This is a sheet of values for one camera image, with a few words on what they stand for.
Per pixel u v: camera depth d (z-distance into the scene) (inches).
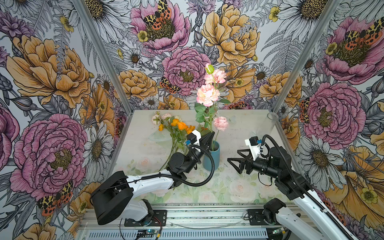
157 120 44.0
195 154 23.9
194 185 19.0
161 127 42.5
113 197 16.8
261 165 23.1
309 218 18.6
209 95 19.0
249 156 24.3
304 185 19.6
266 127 39.1
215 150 29.8
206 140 24.7
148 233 27.7
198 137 22.3
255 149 23.9
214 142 30.7
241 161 23.4
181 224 28.9
